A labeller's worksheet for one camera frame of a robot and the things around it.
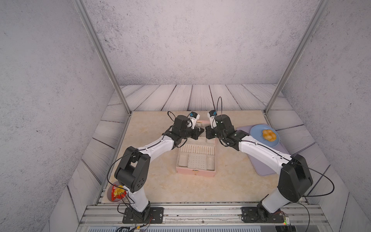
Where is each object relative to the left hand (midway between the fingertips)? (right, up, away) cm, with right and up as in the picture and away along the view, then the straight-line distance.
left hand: (205, 130), depth 86 cm
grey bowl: (-52, -32, -9) cm, 61 cm away
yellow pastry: (+46, -4, +16) cm, 49 cm away
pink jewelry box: (-4, -16, +2) cm, 17 cm away
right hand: (0, +2, -1) cm, 2 cm away
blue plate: (+39, -3, +19) cm, 43 cm away
